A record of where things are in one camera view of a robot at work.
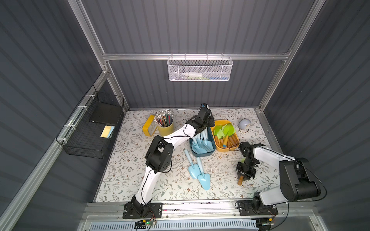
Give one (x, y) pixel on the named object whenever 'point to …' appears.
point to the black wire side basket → (91, 131)
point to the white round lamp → (244, 123)
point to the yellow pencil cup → (165, 131)
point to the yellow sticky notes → (107, 131)
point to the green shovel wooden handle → (220, 134)
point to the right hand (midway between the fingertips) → (240, 178)
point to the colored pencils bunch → (164, 118)
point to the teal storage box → (210, 137)
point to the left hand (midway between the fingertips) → (215, 119)
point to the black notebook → (106, 113)
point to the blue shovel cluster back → (207, 146)
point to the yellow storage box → (225, 135)
